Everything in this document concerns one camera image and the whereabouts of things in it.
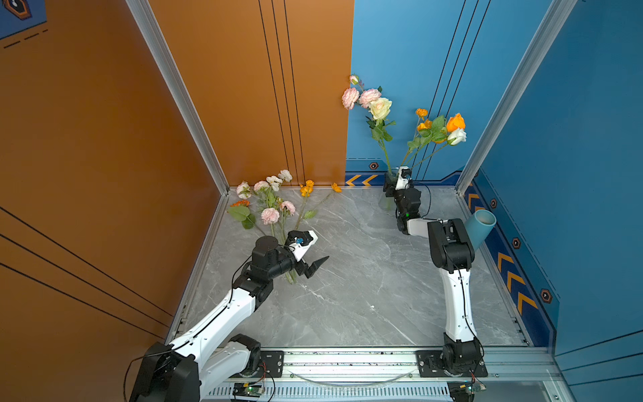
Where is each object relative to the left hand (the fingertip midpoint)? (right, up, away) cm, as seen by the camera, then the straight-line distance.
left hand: (317, 242), depth 78 cm
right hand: (+30, +26, +26) cm, 47 cm away
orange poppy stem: (-7, +20, +38) cm, 43 cm away
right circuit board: (+41, -41, -8) cm, 59 cm away
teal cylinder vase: (+54, +5, +4) cm, 54 cm away
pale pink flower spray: (-22, +22, +34) cm, 46 cm away
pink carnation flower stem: (-20, +7, +24) cm, 32 cm away
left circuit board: (-19, -41, -7) cm, 46 cm away
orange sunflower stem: (-34, +9, +28) cm, 45 cm away
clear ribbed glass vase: (+28, +14, +24) cm, 39 cm away
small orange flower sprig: (+35, +34, +14) cm, 51 cm away
